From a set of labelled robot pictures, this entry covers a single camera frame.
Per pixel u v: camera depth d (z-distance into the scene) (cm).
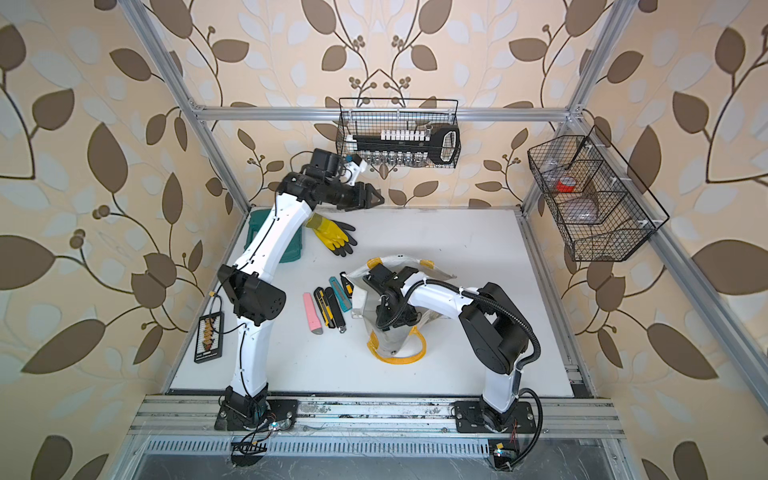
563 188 82
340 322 91
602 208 73
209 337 87
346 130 97
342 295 96
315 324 90
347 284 97
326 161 66
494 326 49
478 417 73
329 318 91
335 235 110
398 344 79
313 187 61
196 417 75
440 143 84
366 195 74
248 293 52
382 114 91
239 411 66
